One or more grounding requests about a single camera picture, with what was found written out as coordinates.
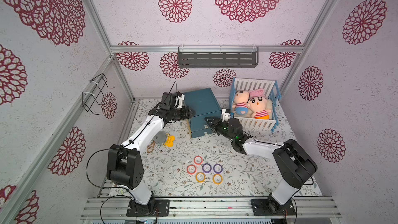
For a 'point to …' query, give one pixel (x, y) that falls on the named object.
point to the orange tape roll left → (200, 177)
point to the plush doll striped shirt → (258, 105)
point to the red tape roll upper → (198, 160)
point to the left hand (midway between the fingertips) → (191, 113)
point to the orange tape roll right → (217, 179)
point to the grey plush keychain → (160, 137)
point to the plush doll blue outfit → (241, 98)
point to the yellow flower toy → (170, 140)
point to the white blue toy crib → (269, 89)
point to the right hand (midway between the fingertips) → (207, 118)
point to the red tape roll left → (191, 169)
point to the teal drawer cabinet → (204, 104)
